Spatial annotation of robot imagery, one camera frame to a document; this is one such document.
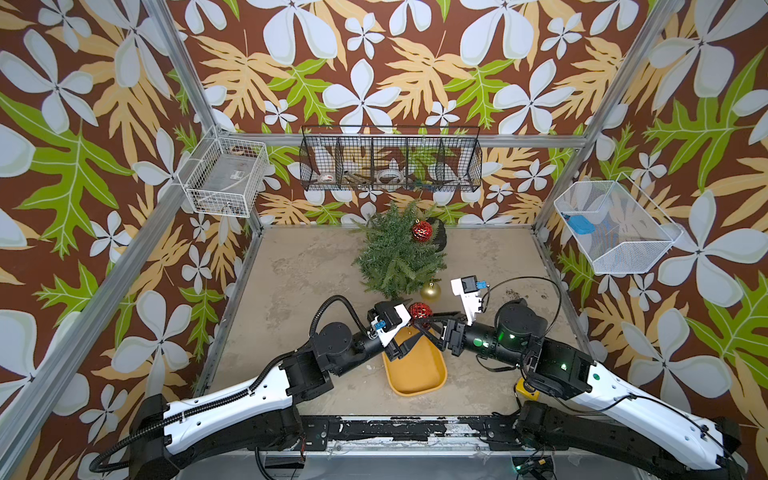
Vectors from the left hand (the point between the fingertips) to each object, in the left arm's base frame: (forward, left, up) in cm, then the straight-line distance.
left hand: (417, 309), depth 61 cm
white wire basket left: (+42, +54, +2) cm, 69 cm away
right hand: (-3, 0, 0) cm, 3 cm away
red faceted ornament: (-1, 0, +2) cm, 3 cm away
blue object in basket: (+32, -51, -7) cm, 60 cm away
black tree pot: (+29, -10, -9) cm, 32 cm away
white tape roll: (+53, +5, -6) cm, 53 cm away
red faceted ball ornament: (+20, -2, +2) cm, 20 cm away
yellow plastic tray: (-4, -4, -28) cm, 29 cm away
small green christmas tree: (+17, +5, -6) cm, 18 cm away
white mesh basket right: (+29, -59, -5) cm, 65 cm away
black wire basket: (+56, +7, -1) cm, 57 cm away
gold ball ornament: (+11, -5, -11) cm, 17 cm away
